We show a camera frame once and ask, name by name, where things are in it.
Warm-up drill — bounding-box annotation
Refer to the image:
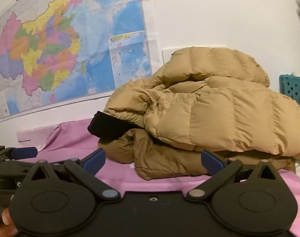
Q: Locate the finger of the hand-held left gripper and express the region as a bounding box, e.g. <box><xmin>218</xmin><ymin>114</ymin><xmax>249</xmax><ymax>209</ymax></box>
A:
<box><xmin>0</xmin><ymin>146</ymin><xmax>38</xmax><ymax>161</ymax></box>

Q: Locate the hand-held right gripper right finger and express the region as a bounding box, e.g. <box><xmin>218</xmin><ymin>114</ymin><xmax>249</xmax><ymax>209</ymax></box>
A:
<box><xmin>186</xmin><ymin>150</ymin><xmax>284</xmax><ymax>200</ymax></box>

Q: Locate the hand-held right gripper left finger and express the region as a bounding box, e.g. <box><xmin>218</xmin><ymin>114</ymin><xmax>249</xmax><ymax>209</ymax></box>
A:
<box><xmin>25</xmin><ymin>148</ymin><xmax>121</xmax><ymax>201</ymax></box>

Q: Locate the tan puffer jacket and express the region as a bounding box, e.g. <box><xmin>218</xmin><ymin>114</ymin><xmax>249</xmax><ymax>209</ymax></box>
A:
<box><xmin>88</xmin><ymin>46</ymin><xmax>300</xmax><ymax>180</ymax></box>

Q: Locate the person's left hand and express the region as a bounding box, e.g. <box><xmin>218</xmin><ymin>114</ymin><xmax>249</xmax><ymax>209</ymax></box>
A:
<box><xmin>0</xmin><ymin>207</ymin><xmax>19</xmax><ymax>237</ymax></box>

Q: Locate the pink flower print pillow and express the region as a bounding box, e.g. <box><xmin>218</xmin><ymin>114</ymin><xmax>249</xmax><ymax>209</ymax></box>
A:
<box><xmin>16</xmin><ymin>123</ymin><xmax>64</xmax><ymax>151</ymax></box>

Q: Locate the pink bed sheet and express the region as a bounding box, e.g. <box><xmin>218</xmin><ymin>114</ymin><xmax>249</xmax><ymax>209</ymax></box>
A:
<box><xmin>21</xmin><ymin>118</ymin><xmax>300</xmax><ymax>237</ymax></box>

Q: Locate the teal perforated basket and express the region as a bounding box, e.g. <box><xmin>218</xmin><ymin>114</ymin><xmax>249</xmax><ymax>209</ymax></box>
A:
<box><xmin>279</xmin><ymin>74</ymin><xmax>300</xmax><ymax>116</ymax></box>

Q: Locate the colourful wall map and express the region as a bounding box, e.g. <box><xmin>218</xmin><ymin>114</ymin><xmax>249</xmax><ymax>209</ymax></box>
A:
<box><xmin>0</xmin><ymin>0</ymin><xmax>163</xmax><ymax>123</ymax></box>

